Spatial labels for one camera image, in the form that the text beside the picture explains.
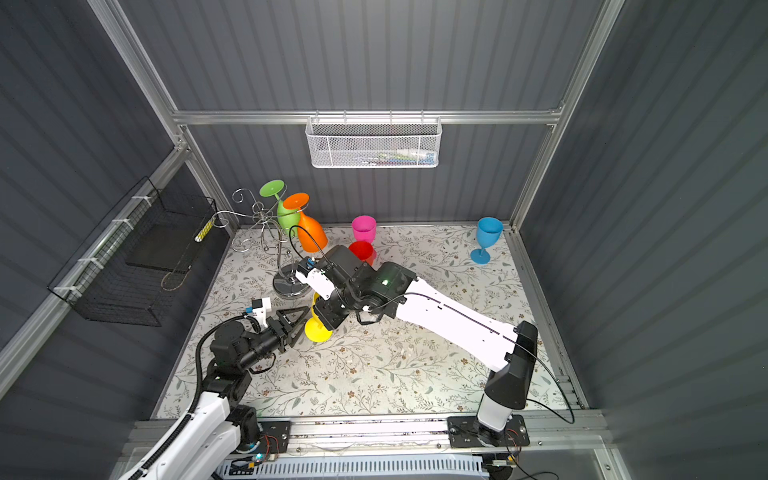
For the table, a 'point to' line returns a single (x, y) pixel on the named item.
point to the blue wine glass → (488, 233)
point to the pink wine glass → (364, 228)
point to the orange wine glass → (311, 234)
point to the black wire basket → (131, 267)
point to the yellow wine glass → (315, 329)
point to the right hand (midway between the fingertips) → (318, 314)
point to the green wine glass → (288, 219)
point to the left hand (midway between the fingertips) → (309, 316)
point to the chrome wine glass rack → (268, 234)
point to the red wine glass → (364, 251)
